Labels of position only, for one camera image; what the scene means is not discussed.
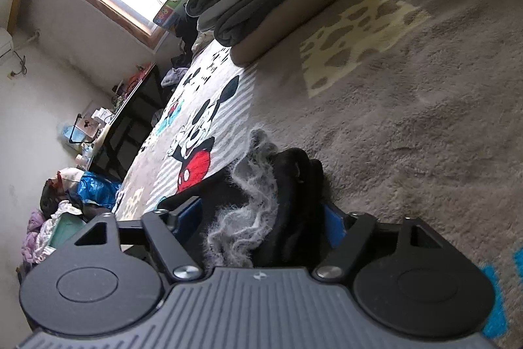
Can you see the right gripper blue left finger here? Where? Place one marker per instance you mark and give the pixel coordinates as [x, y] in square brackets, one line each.
[167, 232]

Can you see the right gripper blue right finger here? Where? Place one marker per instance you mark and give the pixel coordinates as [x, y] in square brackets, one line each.
[347, 235]

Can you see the black garment with grey fringe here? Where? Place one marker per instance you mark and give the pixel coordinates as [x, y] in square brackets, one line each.
[265, 210]

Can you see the black and white clothes pile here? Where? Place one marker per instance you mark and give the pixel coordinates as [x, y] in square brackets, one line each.
[186, 31]

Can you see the blue plastic bag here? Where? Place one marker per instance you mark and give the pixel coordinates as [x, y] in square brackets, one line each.
[97, 189]

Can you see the teal storage box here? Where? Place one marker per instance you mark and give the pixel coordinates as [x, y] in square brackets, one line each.
[66, 227]

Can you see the dark desk with clutter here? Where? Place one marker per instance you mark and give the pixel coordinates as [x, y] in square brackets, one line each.
[108, 141]

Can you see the Mickey Mouse plush blanket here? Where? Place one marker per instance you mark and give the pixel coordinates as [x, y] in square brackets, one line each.
[414, 107]

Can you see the grey crumpled cloth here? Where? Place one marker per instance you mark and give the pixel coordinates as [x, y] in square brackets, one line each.
[173, 77]

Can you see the colourful alphabet foam headboard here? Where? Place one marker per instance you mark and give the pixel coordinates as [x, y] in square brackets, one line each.
[170, 13]

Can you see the beige folded garment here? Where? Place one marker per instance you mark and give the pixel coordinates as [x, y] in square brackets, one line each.
[277, 25]

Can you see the white wall air conditioner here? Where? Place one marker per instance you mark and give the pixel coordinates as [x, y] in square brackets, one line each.
[6, 45]

